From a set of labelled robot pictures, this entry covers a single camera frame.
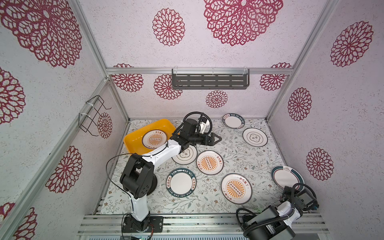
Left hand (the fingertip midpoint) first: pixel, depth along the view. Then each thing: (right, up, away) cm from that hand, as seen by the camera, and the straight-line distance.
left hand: (215, 140), depth 83 cm
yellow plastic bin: (-55, -1, +24) cm, 60 cm away
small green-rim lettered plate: (+21, +14, +38) cm, 46 cm away
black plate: (-35, -26, +3) cm, 44 cm away
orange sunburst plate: (-40, -1, +23) cm, 46 cm away
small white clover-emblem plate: (+34, +1, +27) cm, 43 cm away
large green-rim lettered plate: (-19, -25, +5) cm, 32 cm away
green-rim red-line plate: (+44, -22, +8) cm, 49 cm away
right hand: (+42, -26, 0) cm, 49 cm away
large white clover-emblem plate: (-16, -11, +16) cm, 25 cm away
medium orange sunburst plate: (-1, -15, +13) cm, 20 cm away
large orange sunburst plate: (+13, -27, +3) cm, 30 cm away
